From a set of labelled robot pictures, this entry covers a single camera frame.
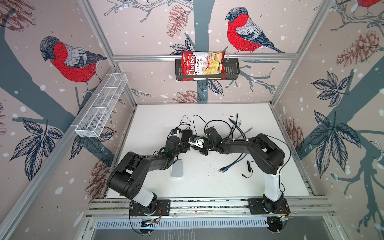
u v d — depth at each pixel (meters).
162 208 0.73
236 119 1.10
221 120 1.10
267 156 0.52
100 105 0.78
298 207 0.75
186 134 1.00
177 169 0.84
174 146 0.73
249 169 0.86
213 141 0.76
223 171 0.85
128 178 0.46
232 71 0.94
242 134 1.02
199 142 0.81
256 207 0.73
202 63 0.88
